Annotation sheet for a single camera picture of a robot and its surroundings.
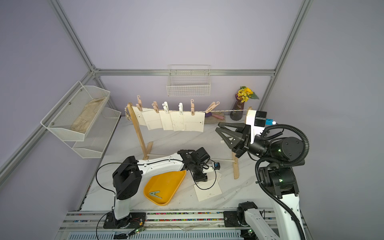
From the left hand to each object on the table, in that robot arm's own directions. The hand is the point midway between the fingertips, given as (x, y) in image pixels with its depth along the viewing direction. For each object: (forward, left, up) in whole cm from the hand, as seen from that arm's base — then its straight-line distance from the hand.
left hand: (203, 175), depth 83 cm
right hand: (-3, -3, +44) cm, 44 cm away
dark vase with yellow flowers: (+49, -27, +18) cm, 59 cm away
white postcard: (-12, -3, +12) cm, 17 cm away
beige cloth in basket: (+19, +63, +24) cm, 70 cm away
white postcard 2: (+2, -9, -5) cm, 11 cm away
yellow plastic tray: (-3, +21, -6) cm, 22 cm away
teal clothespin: (-8, +28, -4) cm, 29 cm away
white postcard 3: (+14, +5, +29) cm, 32 cm away
